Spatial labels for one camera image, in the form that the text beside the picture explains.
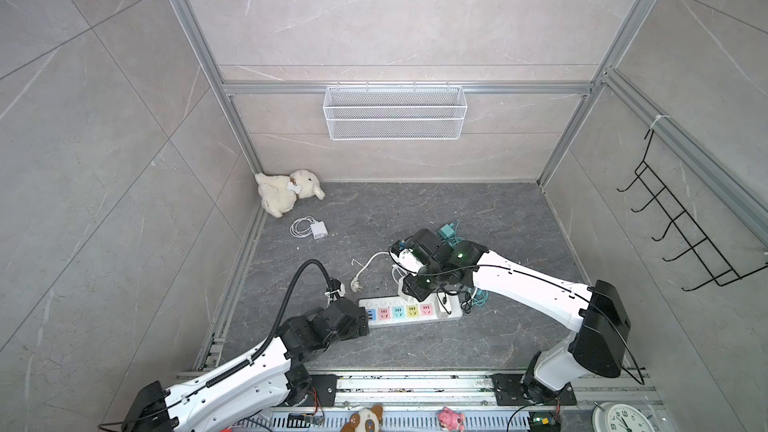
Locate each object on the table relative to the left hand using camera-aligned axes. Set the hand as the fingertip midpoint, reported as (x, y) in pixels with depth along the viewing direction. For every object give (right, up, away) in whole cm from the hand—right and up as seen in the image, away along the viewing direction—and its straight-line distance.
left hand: (358, 313), depth 80 cm
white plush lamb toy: (-31, +34, +24) cm, 52 cm away
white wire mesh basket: (+10, +61, +20) cm, 65 cm away
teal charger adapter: (+29, +20, +21) cm, 41 cm away
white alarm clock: (+62, -19, -13) cm, 66 cm away
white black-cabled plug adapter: (+25, +3, 0) cm, 25 cm away
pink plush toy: (+23, -20, -13) cm, 33 cm away
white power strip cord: (-2, +5, +11) cm, 12 cm away
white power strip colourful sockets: (+14, 0, +4) cm, 14 cm away
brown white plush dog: (+3, -20, -13) cm, 24 cm away
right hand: (+14, +8, -2) cm, 16 cm away
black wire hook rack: (+75, +16, -22) cm, 80 cm away
